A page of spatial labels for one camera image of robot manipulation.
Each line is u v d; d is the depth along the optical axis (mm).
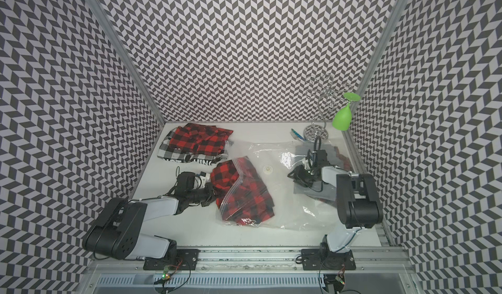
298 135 1146
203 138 1037
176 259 700
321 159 773
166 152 1019
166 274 667
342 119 873
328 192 860
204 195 800
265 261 749
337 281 681
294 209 879
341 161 968
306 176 847
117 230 433
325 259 654
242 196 853
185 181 722
